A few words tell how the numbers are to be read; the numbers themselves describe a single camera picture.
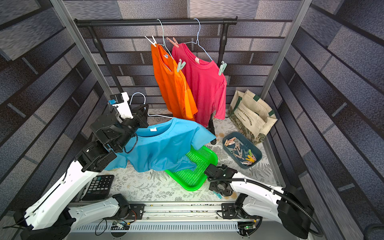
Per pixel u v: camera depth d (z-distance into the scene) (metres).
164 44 0.66
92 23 0.58
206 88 0.78
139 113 0.49
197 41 0.65
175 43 0.77
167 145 0.66
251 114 0.89
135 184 0.83
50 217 0.38
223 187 0.58
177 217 0.73
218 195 0.78
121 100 0.47
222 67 0.62
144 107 0.57
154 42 0.74
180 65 0.61
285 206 0.41
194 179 0.84
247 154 0.92
